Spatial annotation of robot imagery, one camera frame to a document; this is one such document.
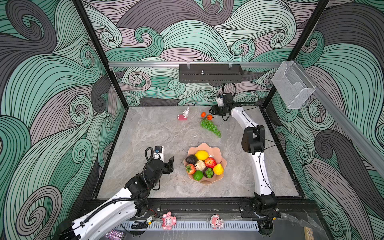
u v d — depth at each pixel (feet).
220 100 3.30
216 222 2.20
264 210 2.15
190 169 2.55
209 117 3.62
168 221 2.20
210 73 3.12
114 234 2.11
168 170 2.32
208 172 2.55
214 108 3.25
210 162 2.73
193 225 2.29
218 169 2.61
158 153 2.17
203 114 3.73
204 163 2.75
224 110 2.76
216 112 3.21
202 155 2.88
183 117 3.64
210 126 3.38
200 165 2.67
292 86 2.51
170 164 2.33
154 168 1.91
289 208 2.43
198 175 2.55
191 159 2.67
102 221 1.50
